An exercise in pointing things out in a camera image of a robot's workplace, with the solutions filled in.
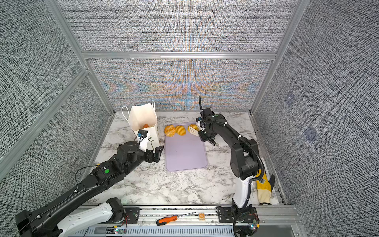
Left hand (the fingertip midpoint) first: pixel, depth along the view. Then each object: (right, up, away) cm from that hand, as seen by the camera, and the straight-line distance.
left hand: (158, 143), depth 71 cm
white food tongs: (+19, +5, +21) cm, 29 cm away
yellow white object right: (+56, -25, +9) cm, 62 cm away
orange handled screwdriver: (+3, -37, -1) cm, 37 cm away
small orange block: (+21, -36, +2) cm, 42 cm away
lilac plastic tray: (+12, -9, +27) cm, 31 cm away
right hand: (+25, +4, +21) cm, 33 cm away
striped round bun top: (+18, +8, +26) cm, 33 cm away
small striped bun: (+9, +6, +32) cm, 34 cm away
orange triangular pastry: (-15, +8, +29) cm, 34 cm away
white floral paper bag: (-15, +14, +24) cm, 31 cm away
